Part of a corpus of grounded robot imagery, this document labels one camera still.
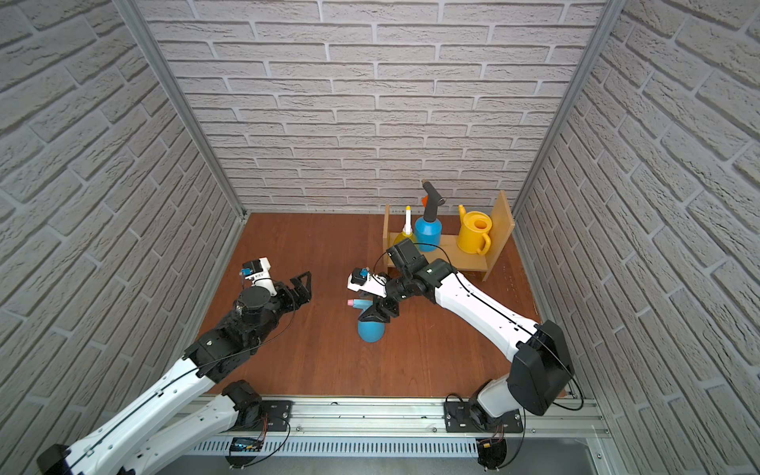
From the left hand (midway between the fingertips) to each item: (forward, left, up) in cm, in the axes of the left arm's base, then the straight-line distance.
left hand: (297, 271), depth 73 cm
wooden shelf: (+16, -57, 0) cm, 59 cm away
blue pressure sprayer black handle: (+21, -37, -7) cm, 43 cm away
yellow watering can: (+18, -51, -7) cm, 54 cm away
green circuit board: (-34, +12, -27) cm, 45 cm away
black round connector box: (-36, -48, -24) cm, 65 cm away
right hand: (-8, -15, -6) cm, 18 cm away
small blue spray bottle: (-8, -18, -19) cm, 27 cm away
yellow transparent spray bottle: (+15, -29, -2) cm, 33 cm away
